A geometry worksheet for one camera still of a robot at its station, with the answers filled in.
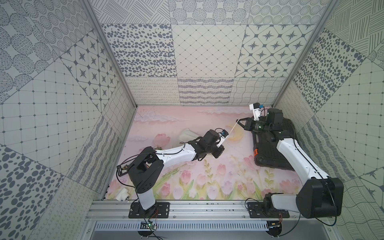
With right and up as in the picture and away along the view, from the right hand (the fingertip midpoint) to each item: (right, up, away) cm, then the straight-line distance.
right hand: (238, 121), depth 80 cm
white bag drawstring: (-2, -3, 0) cm, 4 cm away
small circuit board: (-44, -50, -9) cm, 68 cm away
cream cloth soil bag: (-29, -10, +16) cm, 34 cm away
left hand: (-8, -14, +6) cm, 17 cm away
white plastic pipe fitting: (-61, -39, -3) cm, 72 cm away
